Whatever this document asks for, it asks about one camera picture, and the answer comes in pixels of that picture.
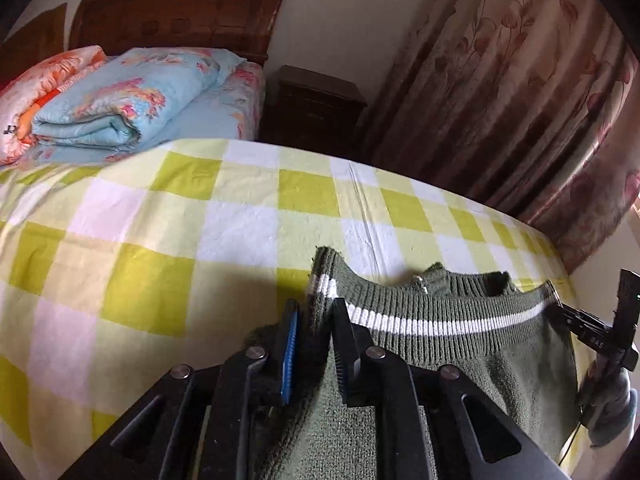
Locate dark wooden nightstand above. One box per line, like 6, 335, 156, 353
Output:
257, 65, 368, 153

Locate blue floral bed sheet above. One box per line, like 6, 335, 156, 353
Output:
107, 62, 266, 163

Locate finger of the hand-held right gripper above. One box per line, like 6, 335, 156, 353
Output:
545, 282, 617, 356

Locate person's right hand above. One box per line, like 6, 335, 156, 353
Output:
582, 367, 633, 448

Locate green knitted sweater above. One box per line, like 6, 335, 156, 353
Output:
247, 246, 581, 480

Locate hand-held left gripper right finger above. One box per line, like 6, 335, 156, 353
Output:
330, 297, 571, 480

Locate blue floral folded quilt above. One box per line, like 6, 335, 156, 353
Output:
31, 47, 246, 151

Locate small wooden headboard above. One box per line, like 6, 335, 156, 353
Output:
0, 3, 67, 88

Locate yellow checked bed sheet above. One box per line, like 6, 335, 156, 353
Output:
0, 137, 581, 480

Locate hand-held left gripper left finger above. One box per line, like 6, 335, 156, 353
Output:
65, 299, 301, 480

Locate pink floral curtain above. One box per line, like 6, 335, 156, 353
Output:
357, 0, 640, 273

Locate large carved wooden headboard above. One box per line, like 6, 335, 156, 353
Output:
68, 0, 293, 66

